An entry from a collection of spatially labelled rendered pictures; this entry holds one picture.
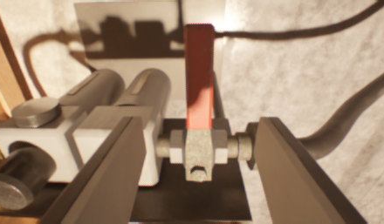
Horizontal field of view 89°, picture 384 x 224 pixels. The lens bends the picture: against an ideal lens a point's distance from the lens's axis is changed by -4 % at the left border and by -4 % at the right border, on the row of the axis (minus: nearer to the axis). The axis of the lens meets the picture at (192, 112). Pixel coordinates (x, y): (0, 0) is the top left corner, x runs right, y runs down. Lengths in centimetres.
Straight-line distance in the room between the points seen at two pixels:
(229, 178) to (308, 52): 53
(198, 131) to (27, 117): 18
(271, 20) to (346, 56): 27
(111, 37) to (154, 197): 52
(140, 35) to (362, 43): 66
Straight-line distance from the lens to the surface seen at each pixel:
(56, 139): 25
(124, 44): 66
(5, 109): 83
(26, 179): 25
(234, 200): 25
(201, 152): 20
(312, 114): 83
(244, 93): 70
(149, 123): 22
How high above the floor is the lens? 62
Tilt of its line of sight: 60 degrees down
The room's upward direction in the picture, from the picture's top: 177 degrees counter-clockwise
